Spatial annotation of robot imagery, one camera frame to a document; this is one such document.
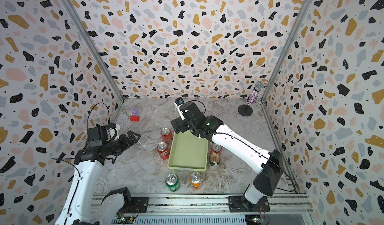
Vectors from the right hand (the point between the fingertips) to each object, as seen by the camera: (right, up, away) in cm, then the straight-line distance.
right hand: (180, 117), depth 74 cm
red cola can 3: (+19, -17, +9) cm, 27 cm away
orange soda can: (+8, -30, -2) cm, 31 cm away
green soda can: (-3, -30, -3) cm, 31 cm away
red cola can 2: (-11, -18, +8) cm, 23 cm away
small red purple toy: (-39, -1, +35) cm, 52 cm away
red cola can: (-10, -11, +15) cm, 22 cm away
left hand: (-23, -11, +2) cm, 26 cm away
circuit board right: (+35, -48, -4) cm, 60 cm away
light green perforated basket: (+2, -22, +18) cm, 28 cm away
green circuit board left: (-25, -49, -3) cm, 55 cm away
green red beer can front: (+17, -22, +4) cm, 28 cm away
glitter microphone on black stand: (+45, +4, +39) cm, 59 cm away
